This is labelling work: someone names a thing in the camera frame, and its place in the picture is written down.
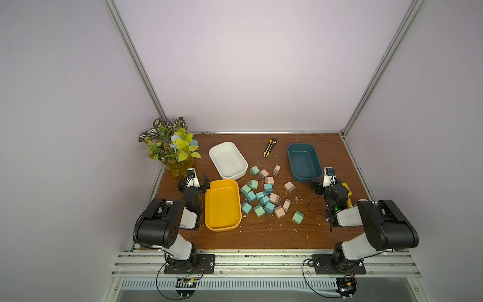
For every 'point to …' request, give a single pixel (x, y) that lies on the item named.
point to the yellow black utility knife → (272, 143)
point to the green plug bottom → (259, 211)
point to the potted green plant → (172, 143)
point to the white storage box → (228, 161)
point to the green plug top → (254, 170)
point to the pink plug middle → (274, 198)
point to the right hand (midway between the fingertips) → (326, 172)
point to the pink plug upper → (263, 173)
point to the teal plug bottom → (269, 207)
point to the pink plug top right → (277, 170)
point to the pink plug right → (290, 187)
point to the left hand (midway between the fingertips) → (195, 173)
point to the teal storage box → (305, 162)
